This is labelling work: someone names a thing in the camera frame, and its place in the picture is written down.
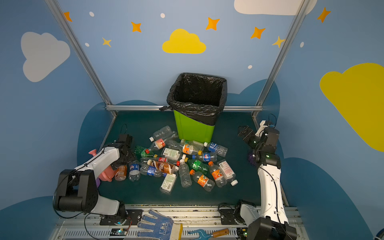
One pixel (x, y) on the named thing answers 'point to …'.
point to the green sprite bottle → (199, 166)
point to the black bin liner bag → (197, 98)
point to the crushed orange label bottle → (186, 148)
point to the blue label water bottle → (213, 147)
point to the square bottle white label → (168, 182)
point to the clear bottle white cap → (163, 133)
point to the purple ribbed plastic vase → (251, 158)
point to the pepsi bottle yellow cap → (206, 157)
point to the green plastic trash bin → (190, 129)
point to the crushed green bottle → (141, 152)
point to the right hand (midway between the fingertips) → (246, 129)
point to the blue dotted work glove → (164, 227)
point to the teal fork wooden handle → (204, 235)
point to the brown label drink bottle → (164, 166)
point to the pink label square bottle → (227, 172)
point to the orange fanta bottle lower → (203, 181)
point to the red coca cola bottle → (163, 159)
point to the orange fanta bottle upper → (217, 174)
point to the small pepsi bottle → (134, 173)
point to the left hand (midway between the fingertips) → (127, 160)
